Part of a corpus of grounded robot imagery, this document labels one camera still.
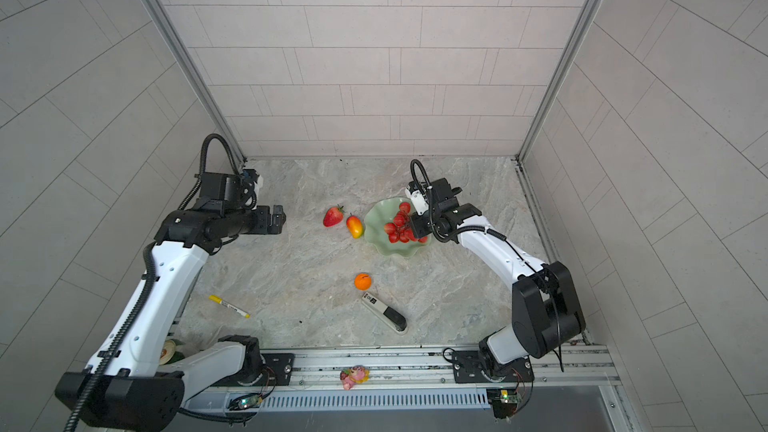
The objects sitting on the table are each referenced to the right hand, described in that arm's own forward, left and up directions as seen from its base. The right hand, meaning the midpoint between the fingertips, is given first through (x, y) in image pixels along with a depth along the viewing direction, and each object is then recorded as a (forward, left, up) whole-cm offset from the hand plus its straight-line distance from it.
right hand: (412, 219), depth 86 cm
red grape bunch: (-1, +3, -4) cm, 5 cm away
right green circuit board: (-43, -17, -13) cm, 48 cm away
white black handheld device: (-24, +8, -8) cm, 27 cm away
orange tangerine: (-14, +15, -8) cm, 22 cm away
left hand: (-3, +35, +12) cm, 37 cm away
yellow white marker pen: (-18, +51, -9) cm, 55 cm away
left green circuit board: (-40, +40, -8) cm, 57 cm away
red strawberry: (+8, +25, -7) cm, 27 cm away
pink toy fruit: (-36, +16, -8) cm, 40 cm away
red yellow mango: (+4, +18, -7) cm, 20 cm away
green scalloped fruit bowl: (+6, +11, -8) cm, 15 cm away
